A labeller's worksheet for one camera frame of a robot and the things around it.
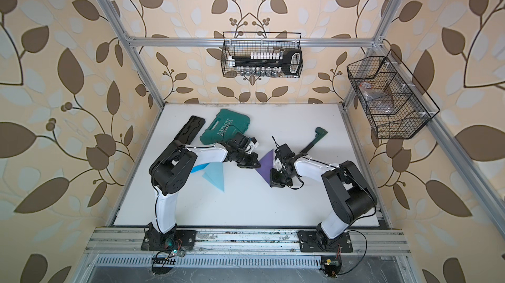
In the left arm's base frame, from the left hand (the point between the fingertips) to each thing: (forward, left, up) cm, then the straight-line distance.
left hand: (257, 162), depth 94 cm
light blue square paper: (-7, +20, +2) cm, 21 cm away
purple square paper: (0, -4, -2) cm, 5 cm away
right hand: (-10, -6, -2) cm, 12 cm away
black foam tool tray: (+20, +38, -1) cm, 43 cm away
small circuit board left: (-41, +33, 0) cm, 52 cm away
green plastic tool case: (+21, +17, +3) cm, 27 cm away
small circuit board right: (-40, -28, -4) cm, 49 cm away
